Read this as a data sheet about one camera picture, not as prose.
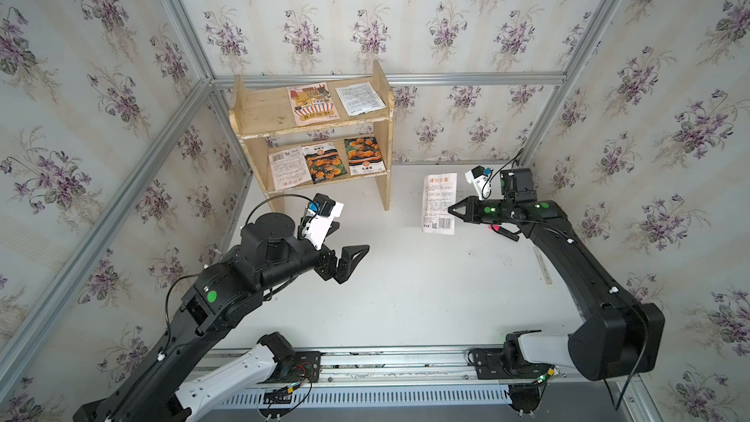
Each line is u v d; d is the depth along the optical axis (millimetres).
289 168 895
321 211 467
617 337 390
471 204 687
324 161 908
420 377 725
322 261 494
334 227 604
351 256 486
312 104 758
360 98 769
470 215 675
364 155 936
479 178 714
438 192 810
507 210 614
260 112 735
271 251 398
